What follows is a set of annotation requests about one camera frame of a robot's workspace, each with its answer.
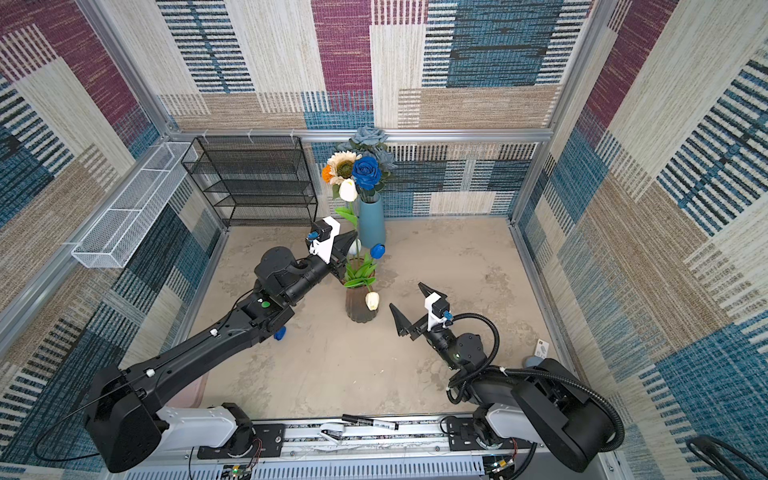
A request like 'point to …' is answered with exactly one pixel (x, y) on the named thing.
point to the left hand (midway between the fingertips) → (354, 228)
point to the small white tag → (542, 348)
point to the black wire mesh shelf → (255, 180)
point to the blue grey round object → (532, 361)
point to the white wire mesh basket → (112, 240)
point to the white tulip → (372, 300)
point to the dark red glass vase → (356, 305)
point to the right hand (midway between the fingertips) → (405, 296)
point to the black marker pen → (369, 421)
